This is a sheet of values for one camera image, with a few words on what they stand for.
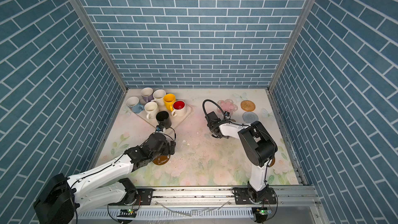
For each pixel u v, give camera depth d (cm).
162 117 94
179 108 104
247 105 112
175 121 102
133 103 102
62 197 39
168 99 105
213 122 77
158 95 109
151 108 100
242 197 73
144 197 74
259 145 50
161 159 83
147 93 112
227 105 111
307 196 75
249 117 105
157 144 64
